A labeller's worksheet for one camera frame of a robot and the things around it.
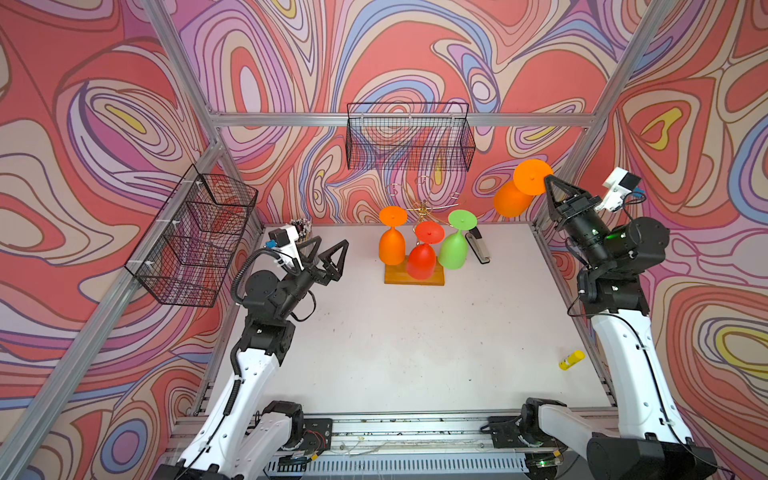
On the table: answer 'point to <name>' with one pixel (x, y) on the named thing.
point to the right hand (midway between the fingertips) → (540, 183)
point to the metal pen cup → (303, 227)
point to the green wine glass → (453, 247)
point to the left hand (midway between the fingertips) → (338, 241)
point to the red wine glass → (421, 259)
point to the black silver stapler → (477, 244)
